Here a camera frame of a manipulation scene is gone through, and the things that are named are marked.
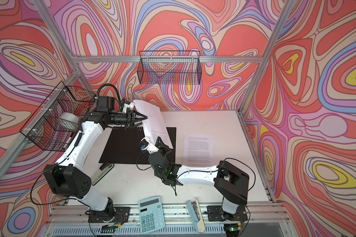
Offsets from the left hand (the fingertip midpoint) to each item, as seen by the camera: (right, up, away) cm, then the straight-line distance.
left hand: (146, 118), depth 72 cm
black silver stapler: (-28, -30, +13) cm, 43 cm away
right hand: (+7, -11, +4) cm, 14 cm away
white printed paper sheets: (+29, -21, +25) cm, 44 cm away
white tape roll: (-39, +1, +1) cm, 39 cm away
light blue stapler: (+25, -47, -2) cm, 53 cm away
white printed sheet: (+3, -3, +6) cm, 7 cm away
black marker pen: (-39, -10, +1) cm, 41 cm away
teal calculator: (+2, -48, 0) cm, 48 cm away
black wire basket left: (-47, -3, +1) cm, 47 cm away
